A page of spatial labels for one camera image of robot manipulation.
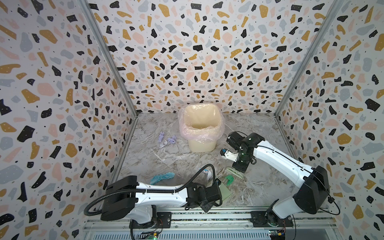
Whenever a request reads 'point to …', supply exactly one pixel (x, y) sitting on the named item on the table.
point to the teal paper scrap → (157, 178)
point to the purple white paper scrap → (162, 133)
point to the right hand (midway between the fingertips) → (236, 165)
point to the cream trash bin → (199, 147)
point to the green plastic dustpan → (225, 192)
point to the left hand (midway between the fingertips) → (211, 200)
